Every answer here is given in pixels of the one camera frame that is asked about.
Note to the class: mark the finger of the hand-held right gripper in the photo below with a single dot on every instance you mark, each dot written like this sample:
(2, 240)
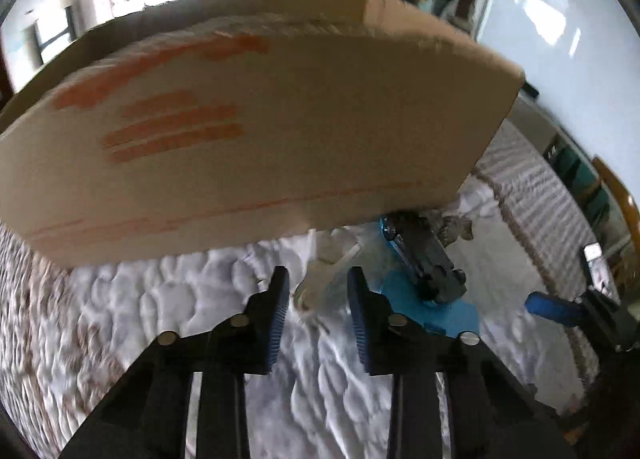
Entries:
(552, 309)

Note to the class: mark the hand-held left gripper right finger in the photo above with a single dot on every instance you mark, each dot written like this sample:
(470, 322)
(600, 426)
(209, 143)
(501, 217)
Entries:
(359, 324)

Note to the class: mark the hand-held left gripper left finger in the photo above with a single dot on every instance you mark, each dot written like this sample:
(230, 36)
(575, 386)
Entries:
(277, 319)

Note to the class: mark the brown cardboard box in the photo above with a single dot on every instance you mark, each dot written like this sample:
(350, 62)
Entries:
(300, 139)

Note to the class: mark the blue plastic case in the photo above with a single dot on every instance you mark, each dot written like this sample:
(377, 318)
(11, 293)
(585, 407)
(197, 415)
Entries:
(405, 301)

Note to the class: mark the smartphone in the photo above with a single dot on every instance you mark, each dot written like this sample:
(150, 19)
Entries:
(595, 264)

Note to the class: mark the black and blue tool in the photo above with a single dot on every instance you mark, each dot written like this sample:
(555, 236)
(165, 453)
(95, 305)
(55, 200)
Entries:
(425, 254)

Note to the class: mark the green wooden chair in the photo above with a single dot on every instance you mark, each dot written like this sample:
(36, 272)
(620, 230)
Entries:
(580, 179)

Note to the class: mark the small black box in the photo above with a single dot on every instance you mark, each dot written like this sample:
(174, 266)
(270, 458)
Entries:
(529, 90)

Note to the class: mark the whiteboard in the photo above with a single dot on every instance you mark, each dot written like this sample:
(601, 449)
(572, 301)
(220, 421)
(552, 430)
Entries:
(550, 39)

